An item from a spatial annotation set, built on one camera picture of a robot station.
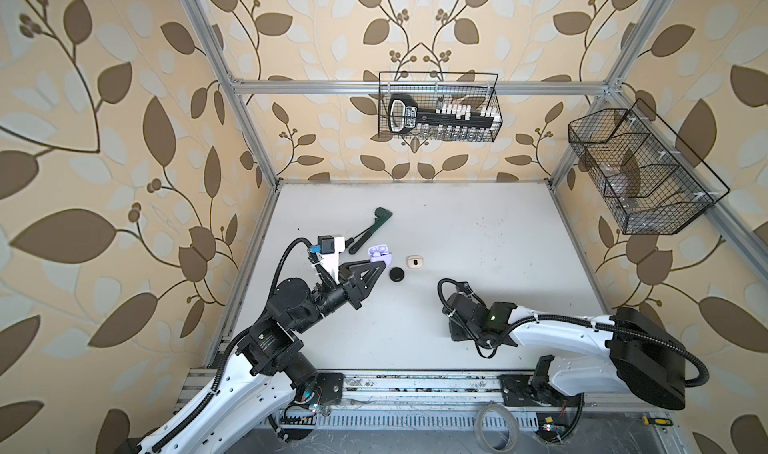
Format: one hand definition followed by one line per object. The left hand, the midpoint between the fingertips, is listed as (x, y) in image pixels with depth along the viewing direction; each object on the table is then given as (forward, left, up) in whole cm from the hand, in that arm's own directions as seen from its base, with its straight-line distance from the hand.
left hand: (385, 266), depth 60 cm
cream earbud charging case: (+19, -8, -31) cm, 38 cm away
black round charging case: (+15, -2, -32) cm, 35 cm away
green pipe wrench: (+38, +4, -32) cm, 49 cm away
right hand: (-2, -19, -33) cm, 38 cm away
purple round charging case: (+3, +1, 0) cm, 3 cm away
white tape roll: (-24, -30, -29) cm, 48 cm away
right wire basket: (+24, -65, +2) cm, 69 cm away
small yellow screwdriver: (-21, -65, -32) cm, 76 cm away
